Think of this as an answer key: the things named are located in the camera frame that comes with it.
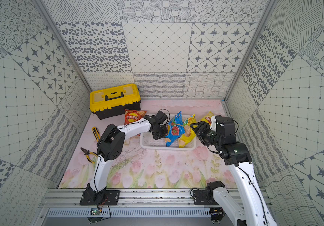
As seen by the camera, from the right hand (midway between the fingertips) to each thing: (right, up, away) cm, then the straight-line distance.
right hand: (192, 129), depth 68 cm
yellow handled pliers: (-65, -18, +22) cm, 71 cm away
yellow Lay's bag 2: (+17, +4, +33) cm, 37 cm away
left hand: (-12, -7, +28) cm, 31 cm away
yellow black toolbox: (-55, +15, +29) cm, 64 cm away
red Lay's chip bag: (-39, +6, +31) cm, 50 cm away
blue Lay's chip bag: (-7, -1, +14) cm, 16 cm away
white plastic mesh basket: (-25, -12, +25) cm, 38 cm away
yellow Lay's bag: (+1, -5, +14) cm, 15 cm away
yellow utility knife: (-63, -6, +30) cm, 70 cm away
